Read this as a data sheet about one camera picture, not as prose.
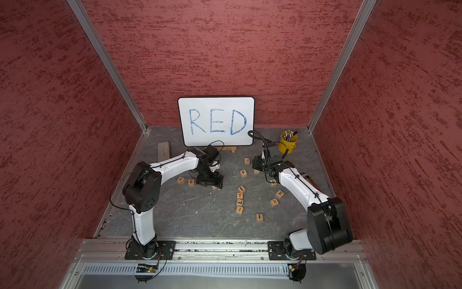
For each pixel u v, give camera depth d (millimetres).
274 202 852
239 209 831
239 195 875
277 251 739
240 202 852
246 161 1006
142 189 501
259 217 810
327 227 419
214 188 912
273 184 921
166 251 739
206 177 793
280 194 885
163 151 1041
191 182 920
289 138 962
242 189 897
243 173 958
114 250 762
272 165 674
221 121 972
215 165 820
